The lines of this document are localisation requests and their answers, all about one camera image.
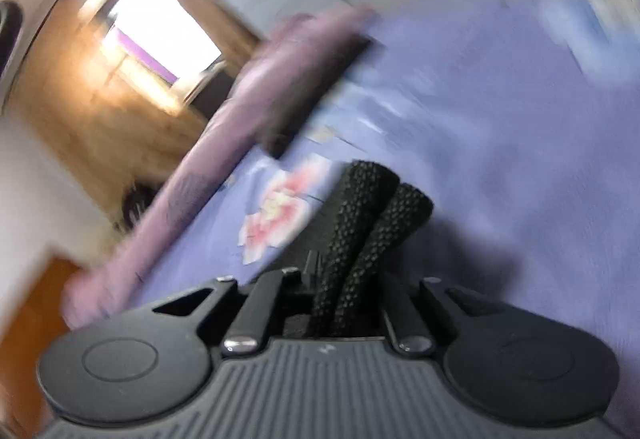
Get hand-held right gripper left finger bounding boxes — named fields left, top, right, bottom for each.
left=150, top=251, right=322, bottom=356

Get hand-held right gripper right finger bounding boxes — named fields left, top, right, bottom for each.
left=379, top=276, right=497, bottom=359

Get pink quilt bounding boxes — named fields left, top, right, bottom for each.
left=62, top=8, right=377, bottom=327

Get purple floral bed sheet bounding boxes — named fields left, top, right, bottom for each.
left=135, top=0, right=640, bottom=425

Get dark cabinet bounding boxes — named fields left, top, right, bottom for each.
left=192, top=61, right=238, bottom=120

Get dark grey cloth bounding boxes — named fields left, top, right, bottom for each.
left=257, top=33, right=373, bottom=157

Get wooden door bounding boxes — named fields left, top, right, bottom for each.
left=0, top=256, right=87, bottom=422

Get tan curtain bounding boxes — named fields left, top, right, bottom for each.
left=12, top=0, right=261, bottom=225

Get bright window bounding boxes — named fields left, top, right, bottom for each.
left=102, top=0, right=223, bottom=86

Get light blue jeans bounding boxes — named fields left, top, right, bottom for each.
left=542, top=0, right=640, bottom=87

